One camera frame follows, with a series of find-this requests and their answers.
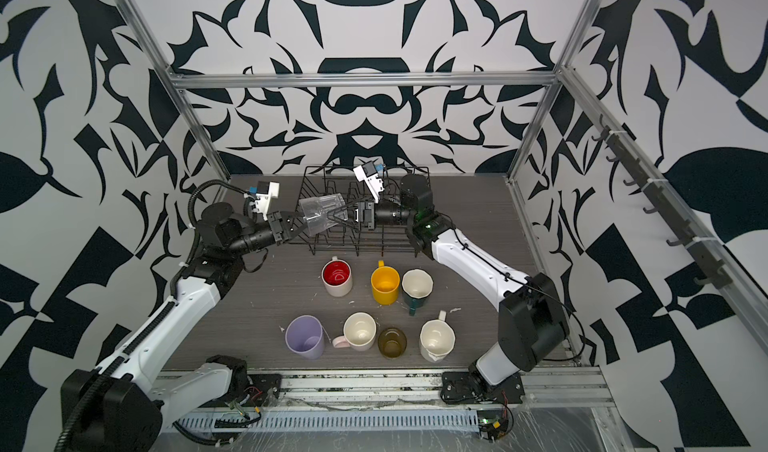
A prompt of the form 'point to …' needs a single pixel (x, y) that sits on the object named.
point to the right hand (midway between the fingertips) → (334, 217)
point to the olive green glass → (392, 342)
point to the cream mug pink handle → (359, 332)
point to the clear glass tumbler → (323, 212)
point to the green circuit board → (492, 424)
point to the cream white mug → (436, 338)
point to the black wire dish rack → (388, 238)
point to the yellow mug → (385, 282)
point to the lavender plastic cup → (304, 335)
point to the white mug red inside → (337, 277)
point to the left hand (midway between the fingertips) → (318, 213)
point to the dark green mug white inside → (416, 286)
